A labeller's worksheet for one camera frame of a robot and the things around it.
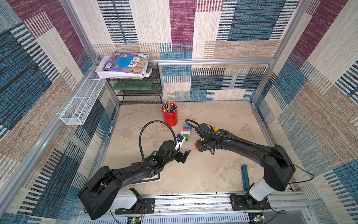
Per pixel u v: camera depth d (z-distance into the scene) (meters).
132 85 0.97
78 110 0.71
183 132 0.99
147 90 0.94
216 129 1.02
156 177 0.81
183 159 0.76
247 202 0.66
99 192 0.42
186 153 0.76
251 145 0.51
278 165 0.44
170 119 1.04
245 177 0.80
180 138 0.72
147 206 0.73
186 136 0.98
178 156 0.75
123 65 0.80
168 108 1.00
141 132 0.67
